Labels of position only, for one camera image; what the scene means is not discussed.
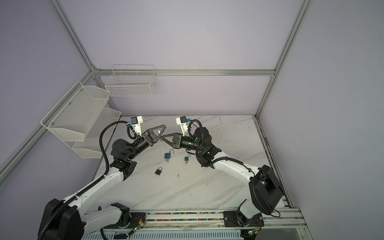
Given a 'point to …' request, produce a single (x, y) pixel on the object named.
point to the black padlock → (158, 171)
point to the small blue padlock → (187, 158)
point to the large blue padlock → (168, 155)
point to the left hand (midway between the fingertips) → (165, 127)
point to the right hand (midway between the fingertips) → (160, 139)
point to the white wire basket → (128, 80)
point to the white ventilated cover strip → (211, 235)
